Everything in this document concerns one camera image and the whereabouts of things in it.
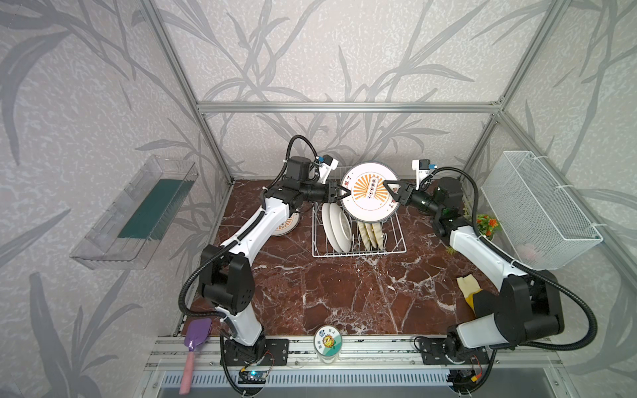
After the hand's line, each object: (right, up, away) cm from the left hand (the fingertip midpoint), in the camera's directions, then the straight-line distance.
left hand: (349, 193), depth 77 cm
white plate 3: (-2, -12, +10) cm, 15 cm away
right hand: (+12, +4, +1) cm, 13 cm away
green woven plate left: (+6, -14, +9) cm, 18 cm away
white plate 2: (-7, -12, +7) cm, 15 cm away
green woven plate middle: (+8, -15, +9) cm, 19 cm away
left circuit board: (-29, -54, -6) cm, 61 cm away
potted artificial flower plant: (+47, -11, +5) cm, 49 cm away
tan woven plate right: (+12, -14, +14) cm, 23 cm away
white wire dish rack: (+18, -18, +15) cm, 29 cm away
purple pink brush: (-48, -44, +1) cm, 65 cm away
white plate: (+7, -2, +1) cm, 7 cm away
